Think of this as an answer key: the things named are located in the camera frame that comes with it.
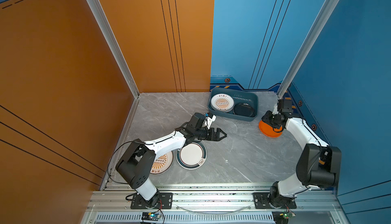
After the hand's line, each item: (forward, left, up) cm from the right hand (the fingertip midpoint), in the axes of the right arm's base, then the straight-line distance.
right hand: (263, 118), depth 91 cm
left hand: (-12, +27, +3) cm, 29 cm away
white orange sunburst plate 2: (-24, +60, -11) cm, 66 cm away
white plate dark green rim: (-19, +44, -11) cm, 49 cm away
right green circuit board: (-46, -2, -12) cm, 48 cm away
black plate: (+15, +7, -10) cm, 20 cm away
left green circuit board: (-47, +62, -13) cm, 78 cm away
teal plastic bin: (+27, +2, -9) cm, 29 cm away
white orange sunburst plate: (+21, +22, -9) cm, 32 cm away
